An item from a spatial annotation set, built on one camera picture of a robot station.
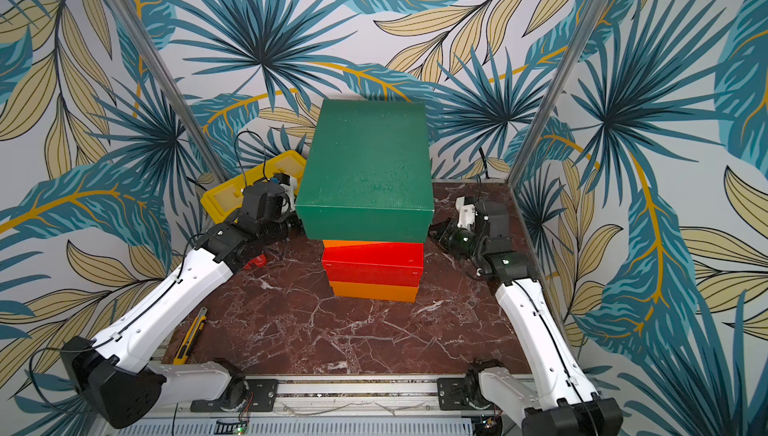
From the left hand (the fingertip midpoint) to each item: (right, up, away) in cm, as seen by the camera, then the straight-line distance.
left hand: (323, 219), depth 73 cm
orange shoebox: (+11, -21, +12) cm, 26 cm away
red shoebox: (+15, -11, 0) cm, 19 cm away
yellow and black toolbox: (-35, +5, +19) cm, 40 cm away
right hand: (+24, -2, 0) cm, 25 cm away
